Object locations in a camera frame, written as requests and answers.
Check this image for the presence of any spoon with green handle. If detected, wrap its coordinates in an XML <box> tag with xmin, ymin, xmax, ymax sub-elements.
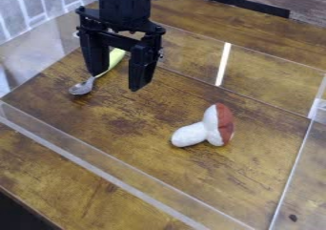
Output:
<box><xmin>67</xmin><ymin>48</ymin><xmax>126</xmax><ymax>96</ymax></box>

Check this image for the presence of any clear acrylic enclosure wall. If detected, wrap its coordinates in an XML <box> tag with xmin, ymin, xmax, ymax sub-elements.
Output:
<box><xmin>0</xmin><ymin>0</ymin><xmax>326</xmax><ymax>230</ymax></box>

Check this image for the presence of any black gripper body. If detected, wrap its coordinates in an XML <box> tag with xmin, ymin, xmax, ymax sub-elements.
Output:
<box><xmin>74</xmin><ymin>0</ymin><xmax>165</xmax><ymax>50</ymax></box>

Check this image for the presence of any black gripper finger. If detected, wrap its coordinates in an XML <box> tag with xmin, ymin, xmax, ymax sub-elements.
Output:
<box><xmin>78</xmin><ymin>31</ymin><xmax>109</xmax><ymax>76</ymax></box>
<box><xmin>128</xmin><ymin>36</ymin><xmax>161</xmax><ymax>92</ymax></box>

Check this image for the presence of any clear acrylic corner bracket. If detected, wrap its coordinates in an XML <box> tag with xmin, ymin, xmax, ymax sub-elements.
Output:
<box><xmin>71</xmin><ymin>31</ymin><xmax>78</xmax><ymax>38</ymax></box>

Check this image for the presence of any black strip on table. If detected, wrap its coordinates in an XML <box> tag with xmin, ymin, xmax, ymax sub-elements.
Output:
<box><xmin>208</xmin><ymin>0</ymin><xmax>289</xmax><ymax>18</ymax></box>

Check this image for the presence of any white and red plush mushroom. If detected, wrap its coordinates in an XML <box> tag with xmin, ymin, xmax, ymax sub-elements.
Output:
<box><xmin>170</xmin><ymin>103</ymin><xmax>233</xmax><ymax>147</ymax></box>

